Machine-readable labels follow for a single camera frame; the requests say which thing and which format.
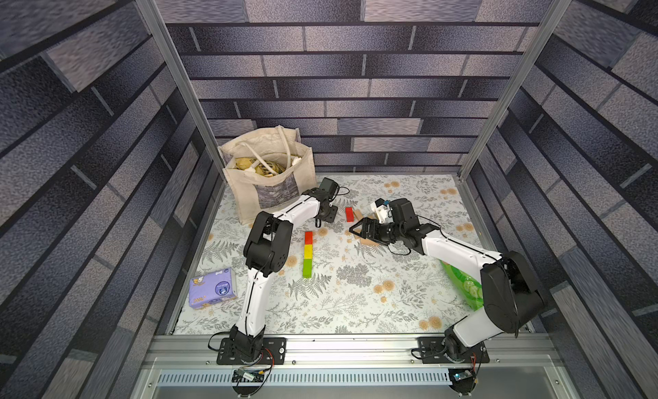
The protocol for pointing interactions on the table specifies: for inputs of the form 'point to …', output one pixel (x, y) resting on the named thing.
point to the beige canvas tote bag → (267, 167)
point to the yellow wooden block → (308, 252)
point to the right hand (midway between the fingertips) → (356, 230)
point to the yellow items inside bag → (247, 163)
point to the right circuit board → (463, 380)
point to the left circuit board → (248, 375)
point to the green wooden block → (307, 268)
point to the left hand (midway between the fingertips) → (328, 211)
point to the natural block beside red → (358, 214)
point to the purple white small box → (212, 288)
